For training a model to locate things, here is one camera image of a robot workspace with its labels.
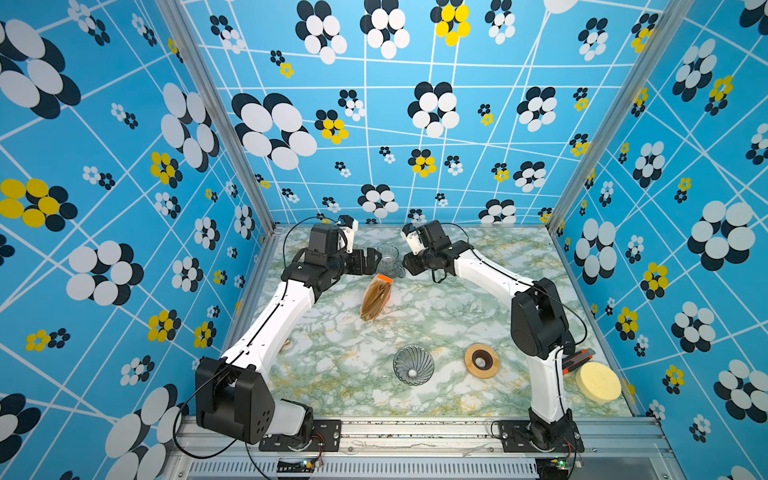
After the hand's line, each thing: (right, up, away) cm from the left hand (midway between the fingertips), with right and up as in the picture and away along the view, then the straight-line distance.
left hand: (368, 253), depth 81 cm
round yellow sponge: (+62, -35, -2) cm, 71 cm away
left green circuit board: (-19, -52, -9) cm, 57 cm away
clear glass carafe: (+5, -4, +19) cm, 20 cm away
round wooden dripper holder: (+33, -31, +5) cm, 46 cm away
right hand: (+12, -2, +15) cm, 20 cm away
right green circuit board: (+47, -50, -10) cm, 70 cm away
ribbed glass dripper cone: (+12, -31, +2) cm, 34 cm away
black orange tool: (+59, -31, +4) cm, 67 cm away
